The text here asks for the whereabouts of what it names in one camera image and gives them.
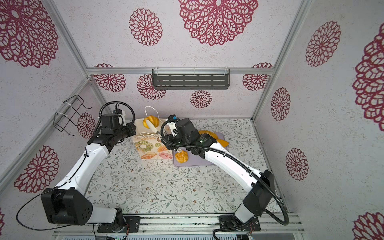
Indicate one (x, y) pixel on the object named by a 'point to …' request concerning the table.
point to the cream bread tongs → (153, 128)
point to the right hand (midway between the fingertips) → (164, 136)
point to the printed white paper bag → (148, 144)
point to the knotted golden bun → (182, 157)
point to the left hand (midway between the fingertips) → (136, 129)
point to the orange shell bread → (152, 119)
